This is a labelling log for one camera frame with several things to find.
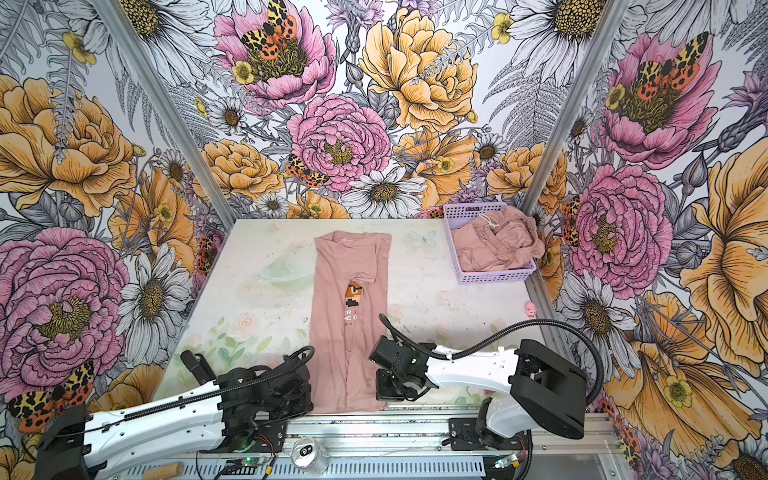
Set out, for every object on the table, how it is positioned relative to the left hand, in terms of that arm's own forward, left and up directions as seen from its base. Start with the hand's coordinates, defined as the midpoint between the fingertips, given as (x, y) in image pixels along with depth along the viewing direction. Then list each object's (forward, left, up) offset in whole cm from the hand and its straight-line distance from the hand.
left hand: (308, 415), depth 77 cm
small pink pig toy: (+29, -65, +1) cm, 71 cm away
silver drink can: (-10, -5, +14) cm, 18 cm away
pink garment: (+56, -63, +4) cm, 84 cm away
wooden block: (-11, +30, +3) cm, 32 cm away
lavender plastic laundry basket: (+70, -48, +5) cm, 85 cm away
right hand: (+1, -19, +2) cm, 20 cm away
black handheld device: (+12, +30, +4) cm, 33 cm away
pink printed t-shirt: (+31, -8, 0) cm, 32 cm away
